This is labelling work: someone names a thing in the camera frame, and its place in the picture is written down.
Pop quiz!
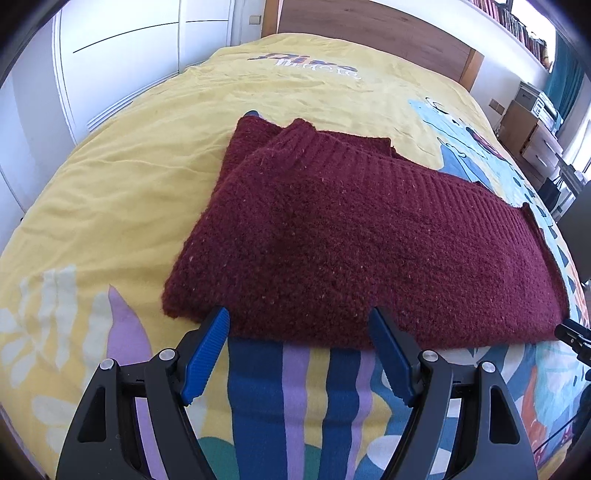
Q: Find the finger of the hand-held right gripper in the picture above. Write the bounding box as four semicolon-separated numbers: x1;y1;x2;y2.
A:
554;318;591;364

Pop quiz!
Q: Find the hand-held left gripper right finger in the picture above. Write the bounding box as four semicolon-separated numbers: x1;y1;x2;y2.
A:
368;307;539;480

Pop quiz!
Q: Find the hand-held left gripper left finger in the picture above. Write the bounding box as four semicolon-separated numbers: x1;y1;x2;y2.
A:
54;307;232;480

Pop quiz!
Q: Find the maroon knitted sweater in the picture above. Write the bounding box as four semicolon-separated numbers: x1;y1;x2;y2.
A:
161;115;570;349

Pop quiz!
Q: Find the grey black chair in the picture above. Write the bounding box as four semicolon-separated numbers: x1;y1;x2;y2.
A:
556;164;591;222

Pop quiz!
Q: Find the black bag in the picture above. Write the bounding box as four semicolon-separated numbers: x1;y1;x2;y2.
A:
538;178;561;206

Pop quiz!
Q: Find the yellow dinosaur printed blanket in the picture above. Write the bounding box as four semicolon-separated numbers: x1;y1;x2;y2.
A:
0;32;591;480

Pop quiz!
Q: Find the wooden nightstand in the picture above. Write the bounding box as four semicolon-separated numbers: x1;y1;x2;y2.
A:
499;100;566;174

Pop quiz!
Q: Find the white printer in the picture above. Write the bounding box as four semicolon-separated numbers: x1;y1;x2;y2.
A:
515;82;564;132

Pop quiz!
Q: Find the long teal curtain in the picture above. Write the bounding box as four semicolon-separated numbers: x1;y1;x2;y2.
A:
542;32;585;134

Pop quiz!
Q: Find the white wardrobe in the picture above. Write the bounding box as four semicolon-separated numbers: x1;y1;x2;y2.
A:
53;0;236;134

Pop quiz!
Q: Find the row of books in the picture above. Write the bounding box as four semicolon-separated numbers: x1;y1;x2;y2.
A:
471;0;552;70

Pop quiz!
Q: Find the wooden headboard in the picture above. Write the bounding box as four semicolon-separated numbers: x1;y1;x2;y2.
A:
261;0;485;92

